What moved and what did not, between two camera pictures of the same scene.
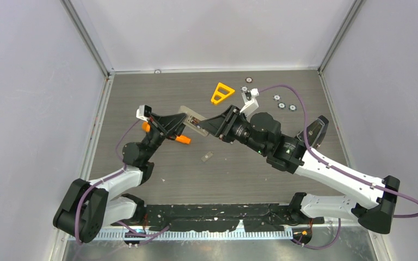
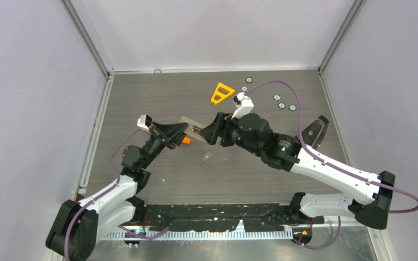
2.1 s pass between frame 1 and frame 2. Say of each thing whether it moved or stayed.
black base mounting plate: stayed
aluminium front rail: stayed
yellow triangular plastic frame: stayed
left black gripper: moved
